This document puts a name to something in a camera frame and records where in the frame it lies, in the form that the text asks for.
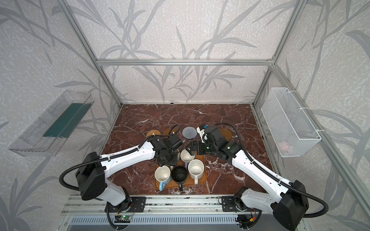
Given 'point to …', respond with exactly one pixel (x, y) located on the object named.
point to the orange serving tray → (189, 182)
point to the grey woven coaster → (189, 133)
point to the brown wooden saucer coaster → (167, 131)
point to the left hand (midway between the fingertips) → (176, 159)
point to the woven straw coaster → (153, 131)
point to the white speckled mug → (196, 167)
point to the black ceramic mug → (179, 174)
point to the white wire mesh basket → (289, 128)
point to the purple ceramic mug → (186, 158)
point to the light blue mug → (163, 174)
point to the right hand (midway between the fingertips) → (192, 143)
